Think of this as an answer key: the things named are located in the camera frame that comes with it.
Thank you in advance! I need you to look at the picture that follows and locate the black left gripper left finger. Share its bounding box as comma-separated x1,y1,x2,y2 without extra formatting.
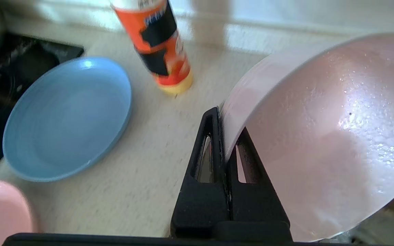
170,107,232,240

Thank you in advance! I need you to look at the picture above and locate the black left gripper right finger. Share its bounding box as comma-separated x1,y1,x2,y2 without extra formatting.
225,126,291,240

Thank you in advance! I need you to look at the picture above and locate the pale pink bowl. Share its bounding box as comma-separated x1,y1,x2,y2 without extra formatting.
219,33,394,243

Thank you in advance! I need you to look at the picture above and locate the orange detergent bottle yellow cap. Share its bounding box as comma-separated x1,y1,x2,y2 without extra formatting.
110,0,194,95

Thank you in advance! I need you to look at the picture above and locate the grey-blue plate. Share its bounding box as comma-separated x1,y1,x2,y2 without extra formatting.
3,56,132,182

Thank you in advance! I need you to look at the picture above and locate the black induction cooktop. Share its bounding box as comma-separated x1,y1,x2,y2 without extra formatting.
0,32,84,180

